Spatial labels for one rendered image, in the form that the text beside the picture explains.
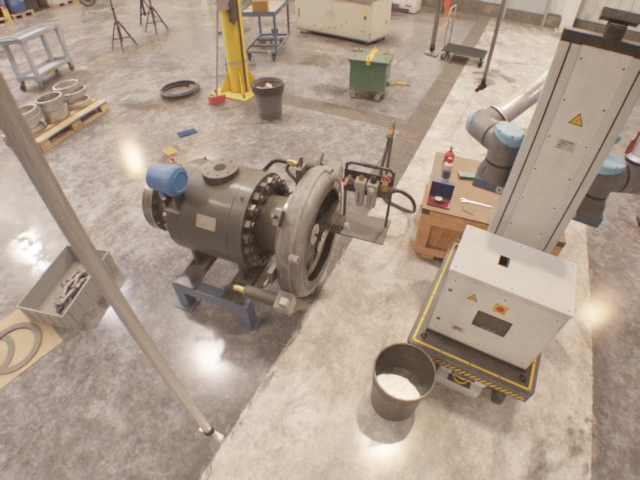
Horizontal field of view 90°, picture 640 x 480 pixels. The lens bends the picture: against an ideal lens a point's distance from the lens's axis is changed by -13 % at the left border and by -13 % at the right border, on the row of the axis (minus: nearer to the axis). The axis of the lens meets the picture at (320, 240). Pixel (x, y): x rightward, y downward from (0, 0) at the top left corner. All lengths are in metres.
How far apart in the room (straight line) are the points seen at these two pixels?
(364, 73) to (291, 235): 3.63
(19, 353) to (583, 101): 3.42
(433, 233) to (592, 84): 1.50
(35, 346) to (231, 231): 1.65
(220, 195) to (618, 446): 2.63
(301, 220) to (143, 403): 1.41
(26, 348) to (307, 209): 2.15
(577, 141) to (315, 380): 1.79
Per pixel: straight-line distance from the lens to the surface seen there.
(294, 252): 1.76
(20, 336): 3.12
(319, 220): 2.07
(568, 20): 11.86
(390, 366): 2.16
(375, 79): 5.10
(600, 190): 2.02
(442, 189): 2.71
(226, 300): 2.28
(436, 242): 2.79
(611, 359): 2.97
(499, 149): 1.94
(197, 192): 2.11
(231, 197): 2.01
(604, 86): 1.71
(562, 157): 1.82
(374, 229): 3.03
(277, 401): 2.21
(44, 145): 5.31
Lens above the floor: 2.05
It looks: 45 degrees down
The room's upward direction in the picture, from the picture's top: straight up
